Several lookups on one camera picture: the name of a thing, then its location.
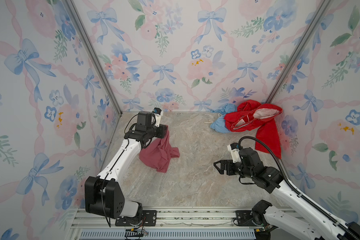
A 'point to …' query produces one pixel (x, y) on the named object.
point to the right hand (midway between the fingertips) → (219, 163)
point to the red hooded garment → (251, 113)
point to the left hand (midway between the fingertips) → (164, 125)
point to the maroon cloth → (157, 154)
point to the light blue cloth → (219, 124)
